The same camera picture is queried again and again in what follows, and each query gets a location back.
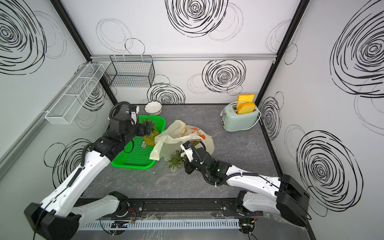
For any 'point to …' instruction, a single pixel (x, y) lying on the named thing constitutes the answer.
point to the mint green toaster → (232, 121)
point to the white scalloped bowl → (153, 108)
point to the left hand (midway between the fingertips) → (142, 121)
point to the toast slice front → (247, 107)
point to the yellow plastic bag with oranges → (178, 134)
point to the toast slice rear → (246, 98)
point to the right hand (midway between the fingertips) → (181, 159)
